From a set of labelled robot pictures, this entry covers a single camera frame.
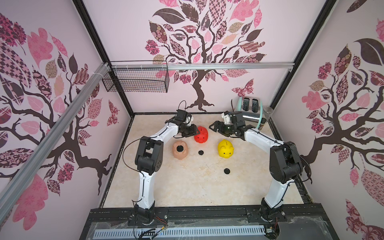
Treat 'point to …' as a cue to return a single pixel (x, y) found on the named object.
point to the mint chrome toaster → (252, 108)
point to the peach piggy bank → (182, 155)
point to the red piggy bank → (202, 137)
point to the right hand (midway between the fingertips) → (214, 127)
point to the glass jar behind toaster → (268, 111)
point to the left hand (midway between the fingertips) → (197, 134)
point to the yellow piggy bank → (225, 149)
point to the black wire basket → (138, 76)
